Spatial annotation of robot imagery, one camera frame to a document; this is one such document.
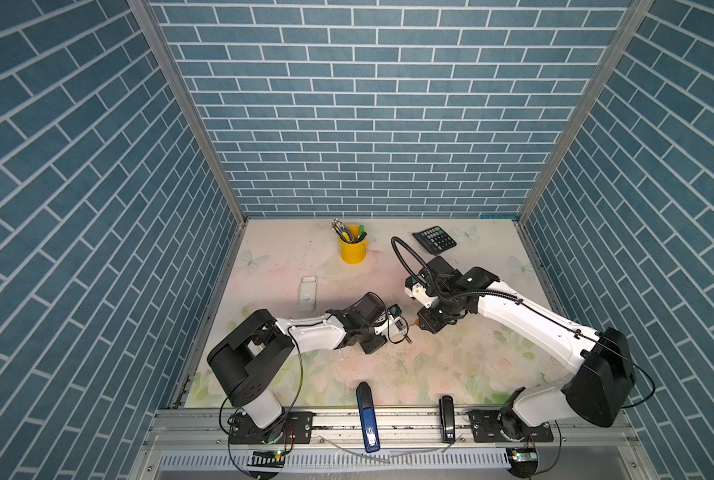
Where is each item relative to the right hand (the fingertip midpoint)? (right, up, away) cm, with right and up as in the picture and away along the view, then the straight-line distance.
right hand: (420, 320), depth 80 cm
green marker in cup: (-17, +25, +22) cm, 38 cm away
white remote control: (-34, +4, +19) cm, 39 cm away
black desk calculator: (+11, +22, +32) cm, 41 cm away
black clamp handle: (+5, -23, -7) cm, 24 cm away
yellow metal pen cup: (-20, +17, +25) cm, 37 cm away
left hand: (-11, -7, +10) cm, 16 cm away
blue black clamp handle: (-13, -25, -10) cm, 30 cm away
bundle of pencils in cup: (-23, +26, +17) cm, 38 cm away
